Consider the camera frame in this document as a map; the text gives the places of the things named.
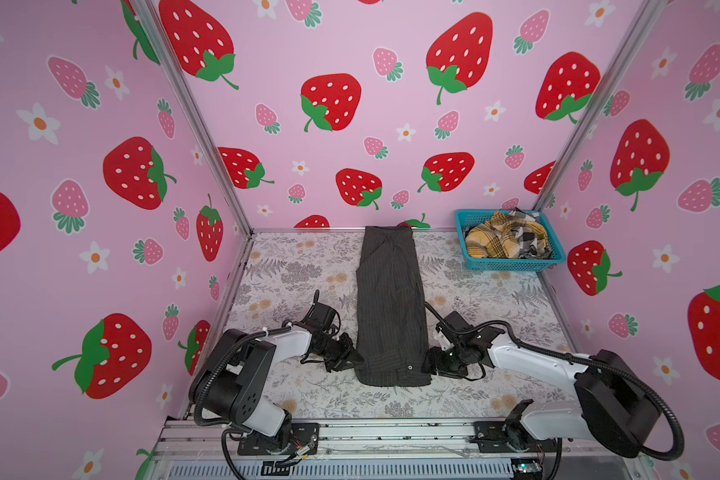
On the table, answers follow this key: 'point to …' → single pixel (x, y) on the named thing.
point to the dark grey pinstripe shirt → (392, 342)
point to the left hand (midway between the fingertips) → (363, 361)
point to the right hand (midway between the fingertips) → (425, 371)
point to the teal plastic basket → (466, 217)
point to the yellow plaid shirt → (497, 239)
